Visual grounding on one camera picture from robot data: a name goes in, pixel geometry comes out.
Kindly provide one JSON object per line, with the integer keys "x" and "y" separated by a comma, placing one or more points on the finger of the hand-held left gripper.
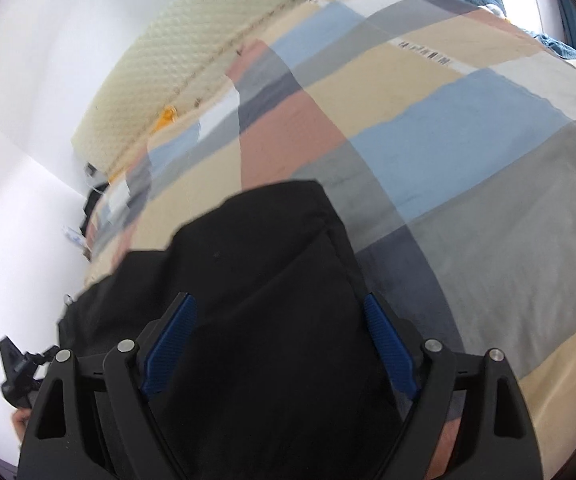
{"x": 43, "y": 354}

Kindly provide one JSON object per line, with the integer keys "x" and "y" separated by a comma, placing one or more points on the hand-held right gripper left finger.
{"x": 168, "y": 347}

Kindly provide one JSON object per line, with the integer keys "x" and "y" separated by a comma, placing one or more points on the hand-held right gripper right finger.
{"x": 388, "y": 347}

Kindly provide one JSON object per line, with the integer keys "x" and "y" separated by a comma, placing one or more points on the black puffer jacket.
{"x": 268, "y": 310}

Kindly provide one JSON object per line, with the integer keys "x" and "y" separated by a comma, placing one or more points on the person's left hand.
{"x": 20, "y": 425}

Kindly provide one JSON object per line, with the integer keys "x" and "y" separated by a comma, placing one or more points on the white spray bottle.
{"x": 74, "y": 236}

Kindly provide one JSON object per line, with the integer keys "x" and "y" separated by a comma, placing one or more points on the black bag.
{"x": 93, "y": 210}

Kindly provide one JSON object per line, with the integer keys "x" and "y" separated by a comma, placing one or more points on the checkered bed blanket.
{"x": 442, "y": 160}

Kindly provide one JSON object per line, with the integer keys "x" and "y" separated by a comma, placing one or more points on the yellow pillow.
{"x": 165, "y": 117}

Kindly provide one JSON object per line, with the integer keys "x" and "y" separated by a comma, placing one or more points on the cream quilted headboard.
{"x": 193, "y": 45}

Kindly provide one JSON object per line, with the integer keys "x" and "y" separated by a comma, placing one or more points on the crumpled blue cloth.
{"x": 560, "y": 49}

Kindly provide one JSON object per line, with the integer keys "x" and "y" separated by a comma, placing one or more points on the white plush toy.
{"x": 493, "y": 10}

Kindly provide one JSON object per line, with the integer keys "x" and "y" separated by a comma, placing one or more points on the wall socket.
{"x": 89, "y": 168}

